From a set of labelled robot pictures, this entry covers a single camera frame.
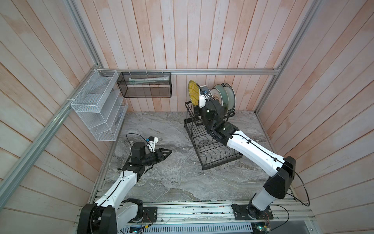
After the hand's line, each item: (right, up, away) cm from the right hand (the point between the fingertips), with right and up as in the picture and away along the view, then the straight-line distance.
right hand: (200, 97), depth 70 cm
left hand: (-15, -31, +9) cm, 35 cm away
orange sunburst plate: (+12, +4, +14) cm, 19 cm away
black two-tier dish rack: (+10, -32, +25) cm, 42 cm away
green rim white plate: (+20, +3, +13) cm, 24 cm away
